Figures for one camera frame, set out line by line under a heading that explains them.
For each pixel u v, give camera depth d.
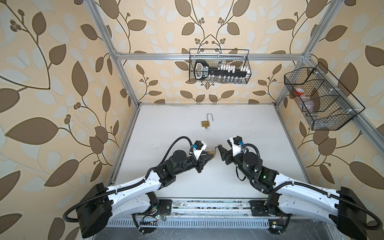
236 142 0.61
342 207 0.41
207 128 1.05
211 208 0.75
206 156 0.72
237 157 0.65
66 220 0.41
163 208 0.74
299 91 0.81
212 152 0.72
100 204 0.41
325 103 0.73
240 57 0.91
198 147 0.62
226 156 0.65
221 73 0.84
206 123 1.09
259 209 0.73
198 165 0.63
